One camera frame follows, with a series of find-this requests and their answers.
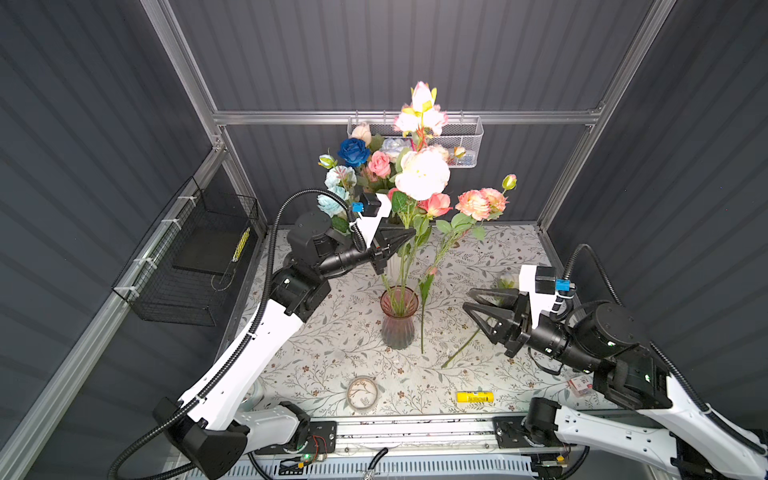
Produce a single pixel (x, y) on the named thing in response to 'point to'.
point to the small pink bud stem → (425, 288)
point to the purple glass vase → (398, 304)
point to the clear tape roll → (363, 393)
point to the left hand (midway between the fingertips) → (414, 229)
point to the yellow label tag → (471, 397)
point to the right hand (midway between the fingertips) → (472, 304)
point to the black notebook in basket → (210, 247)
